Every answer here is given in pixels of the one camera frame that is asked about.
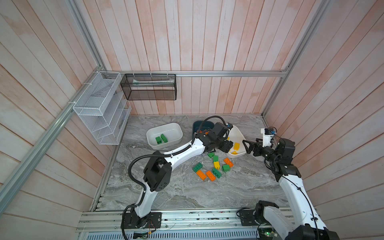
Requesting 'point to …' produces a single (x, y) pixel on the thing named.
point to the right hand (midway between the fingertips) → (250, 139)
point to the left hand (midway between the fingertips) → (227, 145)
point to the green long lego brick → (216, 173)
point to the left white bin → (173, 133)
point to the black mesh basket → (149, 86)
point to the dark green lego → (198, 166)
